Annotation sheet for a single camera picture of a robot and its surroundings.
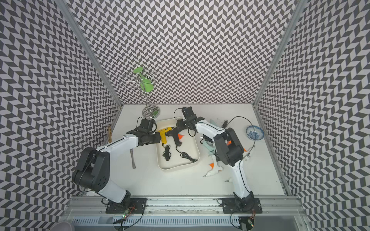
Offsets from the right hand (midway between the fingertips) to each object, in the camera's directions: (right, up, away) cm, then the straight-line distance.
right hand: (181, 125), depth 98 cm
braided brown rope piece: (-52, -8, +4) cm, 52 cm away
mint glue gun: (+19, -15, -5) cm, 25 cm away
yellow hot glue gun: (-12, -5, 0) cm, 14 cm away
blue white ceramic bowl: (+51, -5, 0) cm, 51 cm away
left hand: (-14, -9, -6) cm, 17 cm away
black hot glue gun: (-4, -5, -1) cm, 7 cm away
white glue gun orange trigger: (+22, -25, -14) cm, 36 cm away
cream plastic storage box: (-6, -19, -9) cm, 22 cm away
